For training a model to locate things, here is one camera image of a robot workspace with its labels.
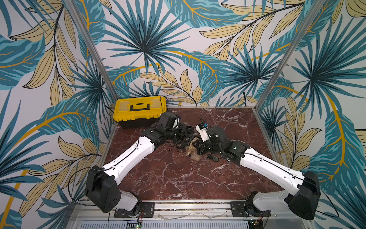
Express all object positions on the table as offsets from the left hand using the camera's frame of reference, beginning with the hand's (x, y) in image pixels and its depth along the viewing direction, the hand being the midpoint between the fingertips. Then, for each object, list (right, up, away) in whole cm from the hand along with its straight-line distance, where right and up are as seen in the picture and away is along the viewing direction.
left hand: (193, 135), depth 73 cm
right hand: (-1, -5, +2) cm, 5 cm away
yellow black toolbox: (-34, +13, +20) cm, 42 cm away
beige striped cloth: (-1, -8, +1) cm, 8 cm away
